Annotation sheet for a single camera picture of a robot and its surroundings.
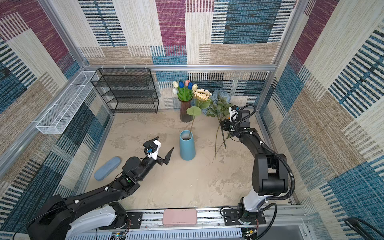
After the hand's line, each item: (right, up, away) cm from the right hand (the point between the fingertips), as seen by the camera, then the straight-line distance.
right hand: (223, 124), depth 92 cm
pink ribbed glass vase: (-24, +5, +16) cm, 30 cm away
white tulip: (-29, +20, +1) cm, 36 cm away
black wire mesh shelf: (-66, +24, +19) cm, 73 cm away
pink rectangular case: (-24, -45, -19) cm, 55 cm away
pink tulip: (-22, +26, +2) cm, 34 cm away
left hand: (-32, -9, -17) cm, 37 cm away
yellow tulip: (-17, +22, -1) cm, 28 cm away
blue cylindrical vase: (-21, -12, -11) cm, 26 cm away
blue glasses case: (-67, -26, -5) cm, 72 cm away
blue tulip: (-25, +25, +2) cm, 36 cm away
